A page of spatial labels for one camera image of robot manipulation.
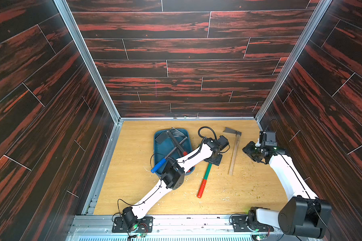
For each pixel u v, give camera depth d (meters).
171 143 1.04
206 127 0.91
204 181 0.88
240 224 0.73
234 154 0.98
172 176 0.63
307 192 0.42
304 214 0.39
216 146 0.70
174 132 1.05
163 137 1.02
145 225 0.72
